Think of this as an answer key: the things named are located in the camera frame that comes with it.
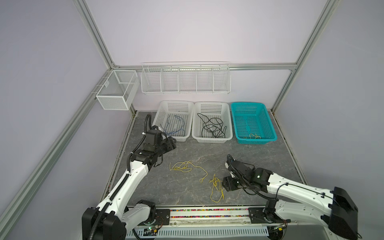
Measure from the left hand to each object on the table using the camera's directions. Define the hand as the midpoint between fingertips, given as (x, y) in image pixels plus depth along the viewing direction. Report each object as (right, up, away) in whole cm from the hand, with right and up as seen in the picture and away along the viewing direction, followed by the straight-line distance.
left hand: (172, 143), depth 80 cm
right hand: (+29, -22, -2) cm, 37 cm away
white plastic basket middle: (+32, +22, +35) cm, 52 cm away
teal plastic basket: (+55, +11, +31) cm, 64 cm away
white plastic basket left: (-4, +15, +35) cm, 39 cm away
